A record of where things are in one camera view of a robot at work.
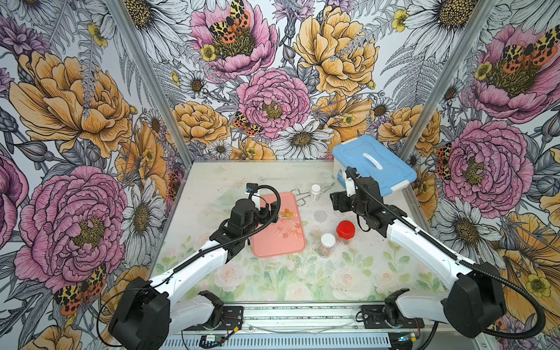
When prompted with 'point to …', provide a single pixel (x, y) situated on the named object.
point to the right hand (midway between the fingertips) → (339, 197)
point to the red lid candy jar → (345, 230)
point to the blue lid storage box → (369, 157)
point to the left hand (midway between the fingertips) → (267, 206)
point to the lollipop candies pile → (285, 214)
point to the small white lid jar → (315, 194)
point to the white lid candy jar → (326, 245)
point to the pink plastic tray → (266, 243)
